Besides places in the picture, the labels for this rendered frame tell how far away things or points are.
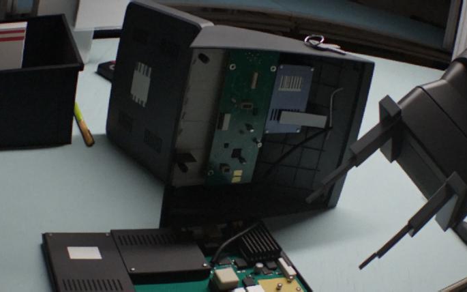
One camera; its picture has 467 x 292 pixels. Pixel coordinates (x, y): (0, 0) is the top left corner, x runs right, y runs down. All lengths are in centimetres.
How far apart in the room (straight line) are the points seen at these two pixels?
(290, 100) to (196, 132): 11
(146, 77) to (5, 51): 36
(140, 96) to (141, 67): 4
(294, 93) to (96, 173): 26
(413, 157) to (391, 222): 47
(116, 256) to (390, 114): 34
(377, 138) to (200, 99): 34
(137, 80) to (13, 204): 24
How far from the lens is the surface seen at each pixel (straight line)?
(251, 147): 62
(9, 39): 93
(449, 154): 26
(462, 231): 78
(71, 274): 50
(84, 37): 102
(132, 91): 71
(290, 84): 61
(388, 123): 26
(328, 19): 232
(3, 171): 69
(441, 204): 25
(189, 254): 55
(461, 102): 29
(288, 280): 56
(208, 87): 57
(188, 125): 58
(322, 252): 64
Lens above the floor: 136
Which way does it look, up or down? 28 degrees down
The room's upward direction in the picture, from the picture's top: 12 degrees clockwise
